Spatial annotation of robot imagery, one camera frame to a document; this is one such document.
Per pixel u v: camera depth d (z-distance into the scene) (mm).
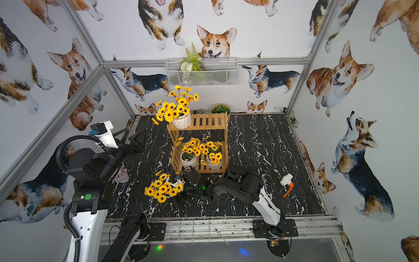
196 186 691
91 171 435
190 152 833
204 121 802
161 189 702
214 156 796
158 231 733
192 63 817
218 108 1099
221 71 924
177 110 657
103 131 489
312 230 752
